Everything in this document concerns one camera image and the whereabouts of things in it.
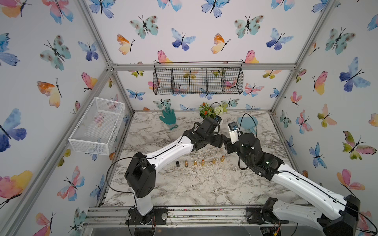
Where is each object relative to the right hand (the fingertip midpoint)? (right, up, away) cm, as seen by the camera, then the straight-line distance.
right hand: (230, 131), depth 72 cm
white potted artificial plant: (-9, +13, +26) cm, 31 cm away
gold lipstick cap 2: (-5, -19, +21) cm, 29 cm away
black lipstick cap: (-27, -20, +17) cm, 38 cm away
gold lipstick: (-12, -19, +17) cm, 29 cm away
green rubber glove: (-37, +9, +46) cm, 60 cm away
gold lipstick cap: (-17, -20, +19) cm, 32 cm away
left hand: (-3, -3, +9) cm, 9 cm away
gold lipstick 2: (0, -17, +20) cm, 26 cm away
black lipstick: (-22, -20, +17) cm, 35 cm away
